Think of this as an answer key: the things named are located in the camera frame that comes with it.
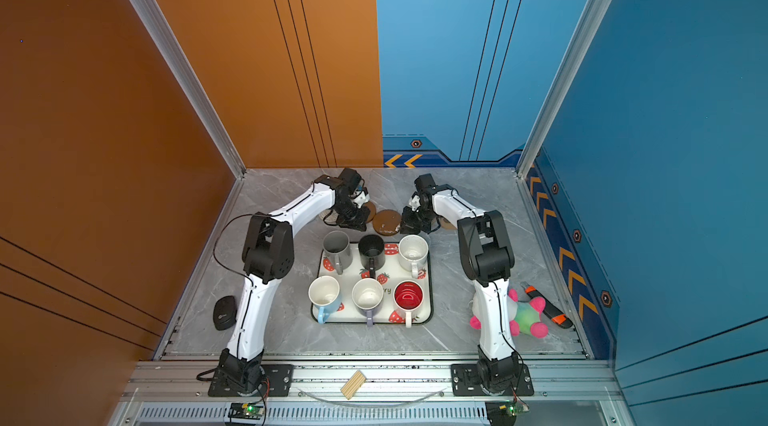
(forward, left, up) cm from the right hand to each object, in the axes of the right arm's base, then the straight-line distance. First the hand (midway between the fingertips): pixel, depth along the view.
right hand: (400, 229), depth 100 cm
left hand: (+2, +11, +1) cm, 11 cm away
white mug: (-8, -4, -1) cm, 9 cm away
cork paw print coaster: (-8, -13, +14) cm, 21 cm away
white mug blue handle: (-22, +22, 0) cm, 31 cm away
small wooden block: (-44, +12, -2) cm, 46 cm away
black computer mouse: (-28, +48, +1) cm, 56 cm away
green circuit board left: (-49, +38, -4) cm, 62 cm away
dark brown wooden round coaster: (+4, +5, -1) cm, 6 cm away
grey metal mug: (-8, +20, +2) cm, 22 cm away
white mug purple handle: (-22, +10, -1) cm, 24 cm away
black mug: (-10, +9, +1) cm, 13 cm away
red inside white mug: (-22, -2, -1) cm, 23 cm away
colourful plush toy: (-29, -33, +2) cm, 44 cm away
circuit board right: (-50, -24, -4) cm, 55 cm away
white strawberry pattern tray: (-15, +4, -2) cm, 16 cm away
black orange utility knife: (-26, -42, -3) cm, 50 cm away
